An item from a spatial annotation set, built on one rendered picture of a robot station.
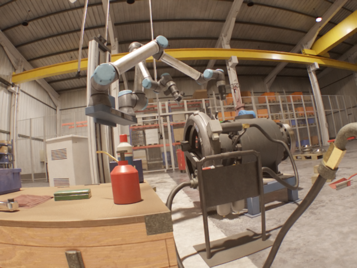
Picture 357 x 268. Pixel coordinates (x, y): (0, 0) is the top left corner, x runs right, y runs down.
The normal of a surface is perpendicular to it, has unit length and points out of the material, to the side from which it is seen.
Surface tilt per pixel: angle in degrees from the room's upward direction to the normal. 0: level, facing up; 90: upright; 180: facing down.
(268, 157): 119
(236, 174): 90
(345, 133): 102
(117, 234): 90
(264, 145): 93
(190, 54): 90
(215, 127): 68
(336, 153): 109
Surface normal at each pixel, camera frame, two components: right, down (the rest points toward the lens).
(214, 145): 0.19, -0.23
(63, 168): -0.21, -0.09
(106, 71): 0.44, -0.11
